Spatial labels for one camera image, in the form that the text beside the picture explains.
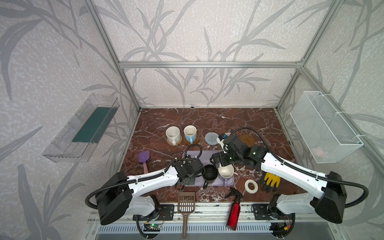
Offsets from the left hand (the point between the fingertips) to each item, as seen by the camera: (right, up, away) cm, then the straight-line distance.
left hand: (191, 175), depth 83 cm
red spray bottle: (+21, -14, -13) cm, 29 cm away
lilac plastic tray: (+8, +13, -11) cm, 19 cm away
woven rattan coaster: (-8, +17, +17) cm, 26 cm away
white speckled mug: (-13, +22, +16) cm, 30 cm away
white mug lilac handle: (+20, +1, +4) cm, 21 cm away
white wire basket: (+58, +24, -22) cm, 66 cm away
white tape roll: (+33, -8, -2) cm, 34 cm away
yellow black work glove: (+45, -3, -2) cm, 45 cm away
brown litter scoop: (-2, -14, -6) cm, 15 cm away
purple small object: (-31, +8, +11) cm, 34 cm away
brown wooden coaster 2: (+38, +17, +21) cm, 47 cm away
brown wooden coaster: (+2, +17, +17) cm, 24 cm away
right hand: (+14, +13, -5) cm, 20 cm away
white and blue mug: (-1, +23, +14) cm, 27 cm away
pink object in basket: (+64, +15, -9) cm, 66 cm away
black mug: (+10, +1, +2) cm, 11 cm away
